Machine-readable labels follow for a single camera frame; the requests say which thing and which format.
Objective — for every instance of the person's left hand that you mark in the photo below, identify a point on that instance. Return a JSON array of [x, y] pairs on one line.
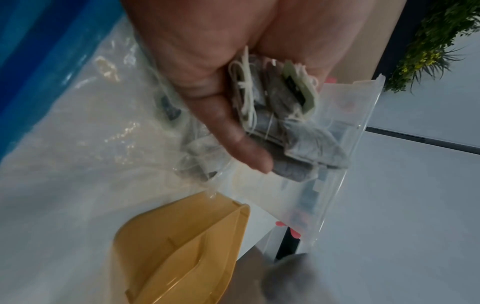
[[225, 35]]

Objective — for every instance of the person's right hand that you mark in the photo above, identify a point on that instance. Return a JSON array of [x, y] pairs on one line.
[[253, 279]]

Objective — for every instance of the tea bags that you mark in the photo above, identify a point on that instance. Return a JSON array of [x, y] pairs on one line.
[[195, 148], [285, 130], [296, 279]]

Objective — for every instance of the yellow tray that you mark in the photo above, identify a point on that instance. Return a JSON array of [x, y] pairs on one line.
[[187, 252]]

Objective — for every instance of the clear zip bag with tea bags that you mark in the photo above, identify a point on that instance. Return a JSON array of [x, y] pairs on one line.
[[93, 118]]

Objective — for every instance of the clear storage box pink latches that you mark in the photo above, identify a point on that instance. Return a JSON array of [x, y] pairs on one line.
[[337, 124]]

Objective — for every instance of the beige bench seat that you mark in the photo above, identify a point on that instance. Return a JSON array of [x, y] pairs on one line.
[[375, 35]]

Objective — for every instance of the white roller blind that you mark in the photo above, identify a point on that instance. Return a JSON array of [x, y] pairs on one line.
[[412, 222]]

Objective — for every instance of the black planter box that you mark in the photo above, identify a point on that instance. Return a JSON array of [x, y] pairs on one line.
[[397, 38]]

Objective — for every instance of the green hedge plant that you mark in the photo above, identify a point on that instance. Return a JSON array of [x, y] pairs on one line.
[[435, 38]]

